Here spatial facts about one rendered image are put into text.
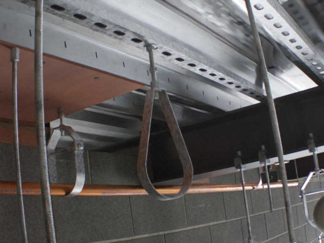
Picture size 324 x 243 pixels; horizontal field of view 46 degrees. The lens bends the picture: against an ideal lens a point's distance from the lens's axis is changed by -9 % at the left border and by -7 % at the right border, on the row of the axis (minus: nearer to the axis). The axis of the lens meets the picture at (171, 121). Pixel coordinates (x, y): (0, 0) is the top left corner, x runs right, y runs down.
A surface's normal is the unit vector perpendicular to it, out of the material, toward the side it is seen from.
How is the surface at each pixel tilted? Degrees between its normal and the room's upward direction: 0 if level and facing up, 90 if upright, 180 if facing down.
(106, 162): 90
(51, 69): 180
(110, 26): 180
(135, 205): 90
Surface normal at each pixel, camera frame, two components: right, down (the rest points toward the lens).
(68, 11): 0.13, 0.96
